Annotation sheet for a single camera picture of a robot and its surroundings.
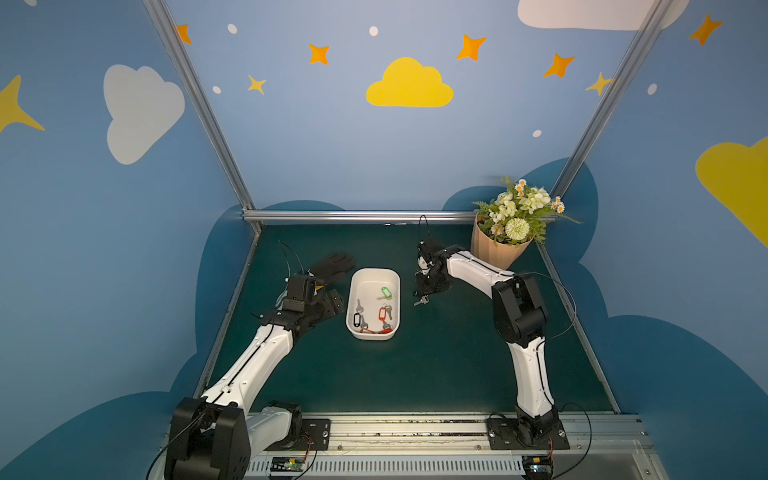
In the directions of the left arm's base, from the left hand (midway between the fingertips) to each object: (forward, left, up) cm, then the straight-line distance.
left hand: (331, 300), depth 86 cm
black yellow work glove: (+22, +5, -14) cm, 27 cm away
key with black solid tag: (+8, -29, -12) cm, 33 cm away
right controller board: (-38, -55, -14) cm, 68 cm away
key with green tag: (+10, -16, -12) cm, 22 cm away
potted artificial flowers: (+18, -51, +13) cm, 56 cm away
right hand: (+12, -30, -10) cm, 34 cm away
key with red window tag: (+3, -15, -12) cm, 20 cm away
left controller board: (-39, +7, -13) cm, 42 cm away
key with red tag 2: (-3, -10, -12) cm, 16 cm away
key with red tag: (-3, -16, -11) cm, 20 cm away
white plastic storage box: (+4, -12, -12) cm, 18 cm away
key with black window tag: (+1, -7, -11) cm, 13 cm away
